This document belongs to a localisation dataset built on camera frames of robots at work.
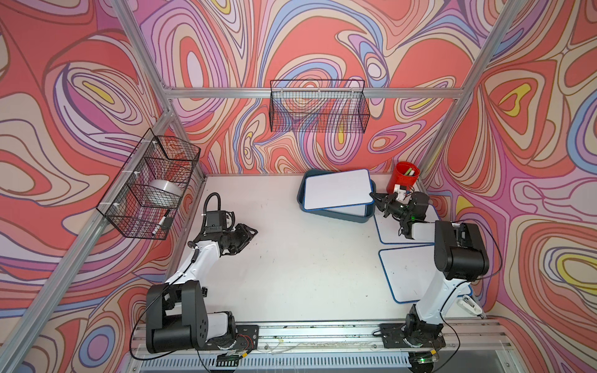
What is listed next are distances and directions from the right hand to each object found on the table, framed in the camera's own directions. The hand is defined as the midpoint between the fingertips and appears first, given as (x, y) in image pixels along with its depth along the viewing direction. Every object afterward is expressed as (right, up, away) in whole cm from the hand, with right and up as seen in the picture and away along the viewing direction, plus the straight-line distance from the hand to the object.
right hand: (370, 197), depth 93 cm
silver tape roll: (-70, +2, -24) cm, 74 cm away
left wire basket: (-78, 0, -21) cm, 81 cm away
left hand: (-46, -14, -6) cm, 48 cm away
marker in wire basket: (-73, -8, -21) cm, 76 cm away
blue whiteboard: (+14, -28, -5) cm, 32 cm away
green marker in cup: (+22, +12, +13) cm, 28 cm away
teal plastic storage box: (-3, -7, +8) cm, 11 cm away
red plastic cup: (+21, +11, +14) cm, 27 cm away
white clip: (+30, -37, -15) cm, 50 cm away
